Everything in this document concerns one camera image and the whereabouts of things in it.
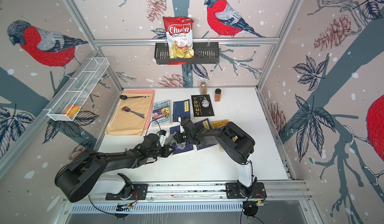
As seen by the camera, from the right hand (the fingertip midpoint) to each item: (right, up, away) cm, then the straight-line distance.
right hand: (174, 137), depth 92 cm
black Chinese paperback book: (+19, +18, +15) cm, 30 cm away
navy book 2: (+18, +7, +4) cm, 19 cm away
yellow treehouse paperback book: (+30, +8, +5) cm, 31 cm away
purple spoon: (-36, +17, +15) cm, 42 cm away
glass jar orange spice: (+30, +27, +15) cm, 43 cm away
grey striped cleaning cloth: (-2, 0, -3) cm, 3 cm away
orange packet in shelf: (-42, +19, -26) cm, 53 cm away
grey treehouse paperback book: (-10, +13, +9) cm, 19 cm away
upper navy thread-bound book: (+3, +17, +15) cm, 23 cm away
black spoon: (-42, +26, +21) cm, 54 cm away
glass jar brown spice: (+20, +33, +19) cm, 43 cm away
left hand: (+2, -5, -5) cm, 8 cm away
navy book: (+10, -4, -4) cm, 12 cm away
